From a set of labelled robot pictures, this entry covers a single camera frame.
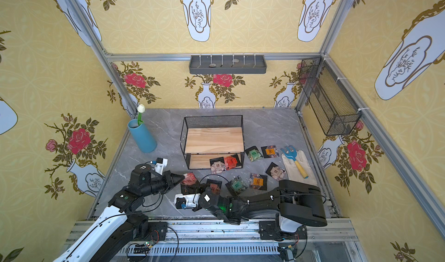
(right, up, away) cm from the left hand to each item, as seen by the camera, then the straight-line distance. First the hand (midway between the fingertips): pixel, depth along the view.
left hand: (183, 177), depth 77 cm
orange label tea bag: (+45, +8, +23) cm, 51 cm away
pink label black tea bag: (+14, -6, +8) cm, 17 cm away
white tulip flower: (-21, +31, +4) cm, 38 cm away
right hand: (+2, -4, -4) cm, 6 cm away
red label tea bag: (+7, -1, -11) cm, 13 cm away
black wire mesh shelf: (+8, +17, +13) cm, 22 cm away
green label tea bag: (+35, +7, +21) cm, 41 cm away
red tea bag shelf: (+21, +3, +16) cm, 27 cm away
